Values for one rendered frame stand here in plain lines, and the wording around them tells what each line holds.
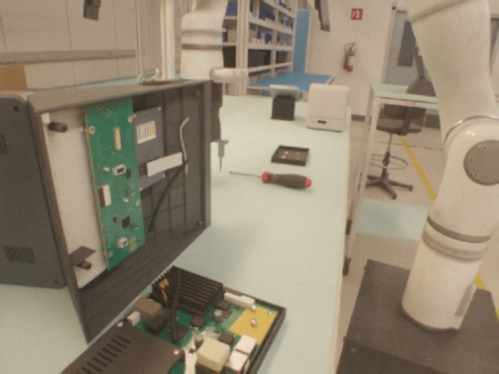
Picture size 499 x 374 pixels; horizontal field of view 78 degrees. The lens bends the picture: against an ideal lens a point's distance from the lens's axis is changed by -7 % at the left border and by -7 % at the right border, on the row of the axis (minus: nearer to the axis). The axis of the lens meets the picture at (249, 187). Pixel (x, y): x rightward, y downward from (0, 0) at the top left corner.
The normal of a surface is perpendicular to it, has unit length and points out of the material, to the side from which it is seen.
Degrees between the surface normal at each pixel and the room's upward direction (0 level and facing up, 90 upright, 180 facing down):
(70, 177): 90
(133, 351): 0
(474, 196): 93
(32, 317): 0
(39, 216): 90
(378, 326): 0
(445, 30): 118
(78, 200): 90
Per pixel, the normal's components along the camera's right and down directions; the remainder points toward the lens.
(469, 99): -0.22, 0.62
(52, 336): 0.04, -0.92
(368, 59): -0.29, 0.37
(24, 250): -0.02, 0.39
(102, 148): 0.93, 0.18
